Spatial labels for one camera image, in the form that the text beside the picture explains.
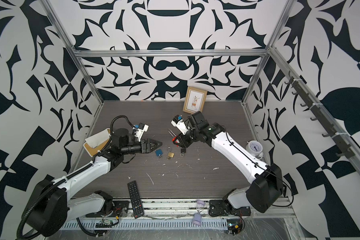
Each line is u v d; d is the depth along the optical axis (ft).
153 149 2.28
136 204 2.44
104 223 2.25
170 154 3.03
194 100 3.56
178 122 2.21
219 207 2.43
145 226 2.55
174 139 2.43
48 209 1.31
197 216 2.34
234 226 2.33
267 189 1.32
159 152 2.97
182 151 3.07
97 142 2.99
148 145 2.24
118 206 2.44
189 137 2.13
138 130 2.40
